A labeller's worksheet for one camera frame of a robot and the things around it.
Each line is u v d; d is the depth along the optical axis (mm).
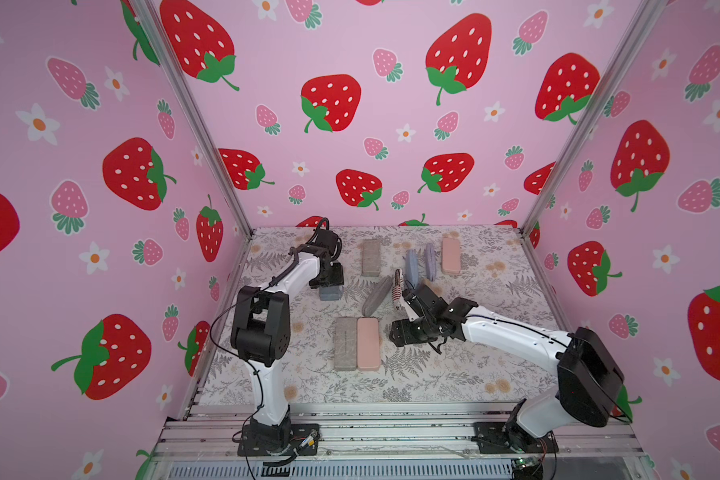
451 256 1115
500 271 1084
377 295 958
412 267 1039
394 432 760
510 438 660
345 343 875
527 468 708
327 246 780
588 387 420
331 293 929
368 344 884
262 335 512
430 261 1045
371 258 1097
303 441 717
